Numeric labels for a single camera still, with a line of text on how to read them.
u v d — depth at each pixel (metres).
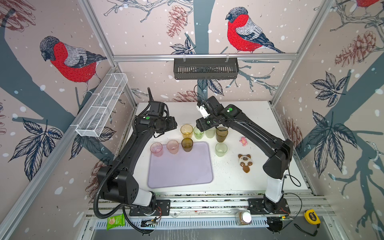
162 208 0.73
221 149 0.94
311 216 0.69
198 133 1.01
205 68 1.04
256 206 0.73
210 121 0.67
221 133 0.92
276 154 0.46
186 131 1.02
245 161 0.86
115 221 0.69
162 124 0.68
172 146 0.93
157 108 0.62
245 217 0.62
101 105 0.78
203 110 0.65
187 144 0.95
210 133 0.97
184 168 0.91
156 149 0.92
